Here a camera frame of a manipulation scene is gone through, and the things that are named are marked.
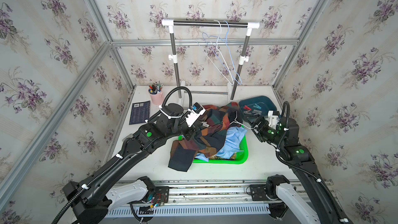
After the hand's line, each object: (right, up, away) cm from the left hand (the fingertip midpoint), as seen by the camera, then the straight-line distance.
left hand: (201, 122), depth 67 cm
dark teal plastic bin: (+46, +8, +42) cm, 63 cm away
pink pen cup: (-30, +15, +36) cm, 50 cm away
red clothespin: (+31, +5, +38) cm, 50 cm away
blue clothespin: (+40, +6, +41) cm, 57 cm away
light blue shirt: (+16, -12, +12) cm, 24 cm away
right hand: (+24, -1, +6) cm, 25 cm away
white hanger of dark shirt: (+20, -2, +12) cm, 24 cm away
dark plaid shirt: (+9, 0, +11) cm, 14 cm away
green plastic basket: (+22, -20, +15) cm, 33 cm away
